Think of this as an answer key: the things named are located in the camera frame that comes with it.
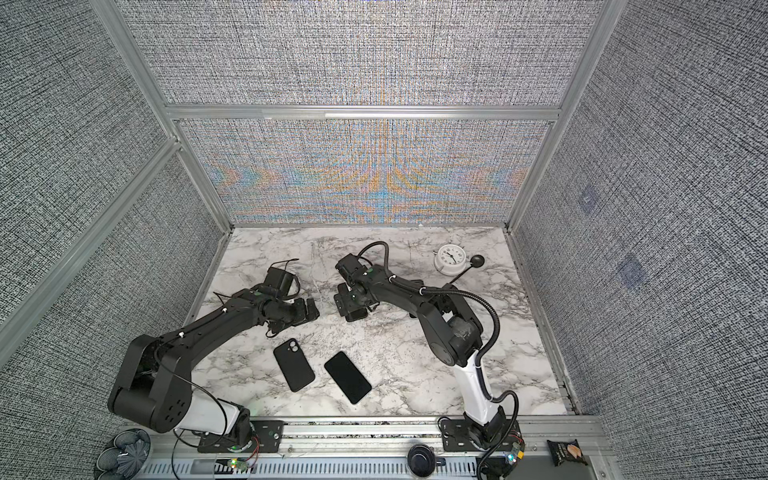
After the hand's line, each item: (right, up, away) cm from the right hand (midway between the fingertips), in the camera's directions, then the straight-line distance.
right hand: (354, 301), depth 95 cm
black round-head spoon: (+42, +12, +11) cm, 46 cm away
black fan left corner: (-51, -32, -26) cm, 65 cm away
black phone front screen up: (-1, -20, -12) cm, 23 cm away
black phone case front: (-17, -17, -9) cm, 25 cm away
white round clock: (+32, +13, +8) cm, 36 cm away
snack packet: (+52, -31, -25) cm, 66 cm away
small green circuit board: (-25, -34, -25) cm, 49 cm away
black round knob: (+18, -35, -23) cm, 46 cm away
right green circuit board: (+40, -31, -26) cm, 57 cm away
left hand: (-13, -4, -6) cm, 15 cm away
